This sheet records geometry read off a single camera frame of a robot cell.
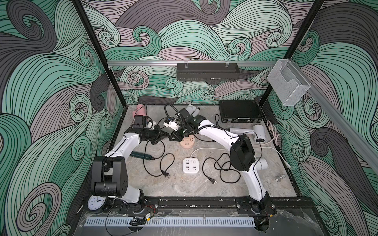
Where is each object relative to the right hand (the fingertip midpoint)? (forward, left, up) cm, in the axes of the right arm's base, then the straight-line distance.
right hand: (169, 138), depth 86 cm
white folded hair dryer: (+31, -15, -9) cm, 36 cm away
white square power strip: (-13, -12, -10) cm, 20 cm away
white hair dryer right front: (-14, -52, -7) cm, 55 cm away
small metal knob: (-20, -62, -12) cm, 66 cm away
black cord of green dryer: (-17, +2, -11) cm, 21 cm away
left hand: (+2, 0, +3) cm, 4 cm away
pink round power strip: (+3, -11, -10) cm, 15 cm away
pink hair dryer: (+30, +25, -7) cm, 39 cm away
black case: (+34, -55, -14) cm, 66 cm away
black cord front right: (-21, -25, -12) cm, 35 cm away
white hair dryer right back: (+9, -59, -8) cm, 60 cm away
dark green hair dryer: (-7, +18, -9) cm, 21 cm away
